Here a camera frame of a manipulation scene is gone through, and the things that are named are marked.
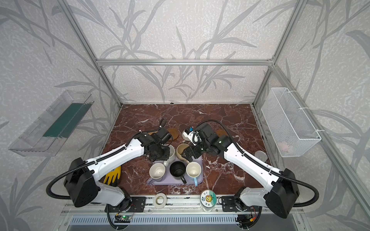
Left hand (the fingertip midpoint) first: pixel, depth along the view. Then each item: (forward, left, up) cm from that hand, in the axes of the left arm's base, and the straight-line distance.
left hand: (168, 158), depth 80 cm
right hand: (+2, -11, +8) cm, 14 cm away
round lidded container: (-20, -21, -1) cm, 29 cm away
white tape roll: (-21, +4, -10) cm, 24 cm away
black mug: (-3, -5, -8) cm, 10 cm away
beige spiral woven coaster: (+19, -9, -9) cm, 22 cm away
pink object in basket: (+2, -61, +12) cm, 62 cm away
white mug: (-5, +7, -8) cm, 11 cm away
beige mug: (+7, -6, -2) cm, 9 cm away
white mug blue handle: (-4, -14, -7) cm, 17 cm away
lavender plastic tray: (-9, -1, -9) cm, 13 cm away
